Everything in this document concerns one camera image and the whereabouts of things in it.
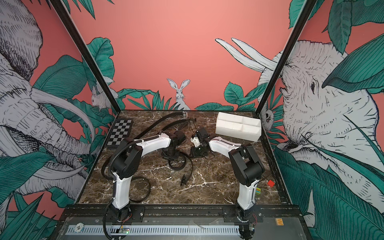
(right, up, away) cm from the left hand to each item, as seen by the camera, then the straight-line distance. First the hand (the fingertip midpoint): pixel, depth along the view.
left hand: (173, 157), depth 94 cm
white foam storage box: (+47, +20, +10) cm, 52 cm away
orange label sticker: (+56, -26, -23) cm, 66 cm away
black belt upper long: (-41, -6, -6) cm, 42 cm away
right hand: (+11, +3, -3) cm, 12 cm away
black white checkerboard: (-39, +18, +10) cm, 44 cm away
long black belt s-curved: (+8, -10, -11) cm, 17 cm away
